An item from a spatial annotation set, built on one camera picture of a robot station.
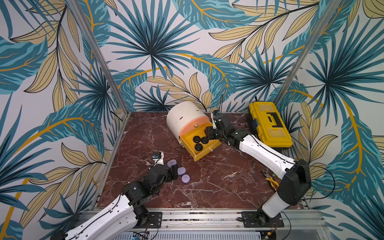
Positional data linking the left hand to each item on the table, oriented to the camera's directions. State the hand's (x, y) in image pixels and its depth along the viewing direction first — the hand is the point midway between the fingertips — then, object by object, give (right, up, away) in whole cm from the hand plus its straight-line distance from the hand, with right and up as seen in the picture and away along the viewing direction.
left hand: (169, 168), depth 78 cm
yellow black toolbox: (+58, +24, +15) cm, 64 cm away
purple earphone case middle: (+5, -4, +10) cm, 12 cm away
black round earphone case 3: (+19, +14, +12) cm, 27 cm away
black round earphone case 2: (+14, +14, +13) cm, 24 cm away
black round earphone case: (+15, +10, +10) cm, 21 cm away
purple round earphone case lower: (+8, -8, +8) cm, 14 cm away
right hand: (+21, +20, +6) cm, 30 cm away
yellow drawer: (+8, +13, +15) cm, 22 cm away
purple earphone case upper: (-1, 0, +13) cm, 13 cm away
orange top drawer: (+12, +23, +8) cm, 27 cm away
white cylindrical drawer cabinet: (+5, +31, +13) cm, 34 cm away
